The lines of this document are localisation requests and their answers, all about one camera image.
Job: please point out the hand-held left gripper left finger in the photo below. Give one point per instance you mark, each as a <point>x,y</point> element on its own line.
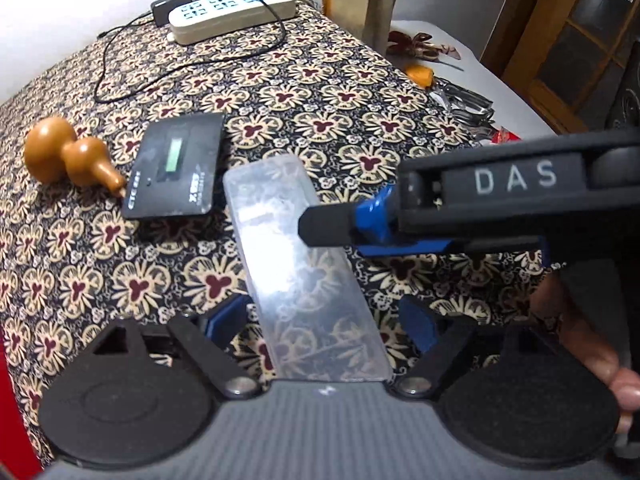
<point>227,319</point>

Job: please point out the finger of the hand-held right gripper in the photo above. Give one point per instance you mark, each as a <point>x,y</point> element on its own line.
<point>340,225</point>
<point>425,246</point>

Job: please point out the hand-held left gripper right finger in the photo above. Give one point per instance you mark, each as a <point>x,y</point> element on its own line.
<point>419,324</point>

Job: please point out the clear plastic case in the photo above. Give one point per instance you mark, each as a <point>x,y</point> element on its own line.
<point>300,285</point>

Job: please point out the red cardboard box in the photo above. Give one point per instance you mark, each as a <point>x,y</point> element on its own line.
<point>4,410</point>

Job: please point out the brown wooden gourd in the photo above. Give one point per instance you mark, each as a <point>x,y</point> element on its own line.
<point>50,150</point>

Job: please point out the person's right hand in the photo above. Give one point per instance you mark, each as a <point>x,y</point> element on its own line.
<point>590,345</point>

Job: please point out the red packet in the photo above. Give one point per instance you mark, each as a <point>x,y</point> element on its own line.
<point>502,136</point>

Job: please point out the metal scissors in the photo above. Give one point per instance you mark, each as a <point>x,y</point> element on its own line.
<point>465,100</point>

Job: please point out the floral patterned tablecloth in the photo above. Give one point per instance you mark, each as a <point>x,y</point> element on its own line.
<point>300,100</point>

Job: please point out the black flat device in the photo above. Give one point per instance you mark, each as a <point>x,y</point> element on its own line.
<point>165,195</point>

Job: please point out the small orange item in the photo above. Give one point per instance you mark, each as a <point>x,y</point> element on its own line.
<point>420,74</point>

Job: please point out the wooden door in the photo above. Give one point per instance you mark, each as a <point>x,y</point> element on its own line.
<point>550,35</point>

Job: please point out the dried flowers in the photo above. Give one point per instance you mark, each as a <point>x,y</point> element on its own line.
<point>415,42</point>

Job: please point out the gold paper bag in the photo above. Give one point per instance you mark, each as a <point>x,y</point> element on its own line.
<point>360,10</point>

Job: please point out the white power strip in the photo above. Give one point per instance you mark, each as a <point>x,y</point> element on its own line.
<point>225,22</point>

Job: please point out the black charger adapter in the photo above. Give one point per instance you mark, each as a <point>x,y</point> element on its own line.
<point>167,7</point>

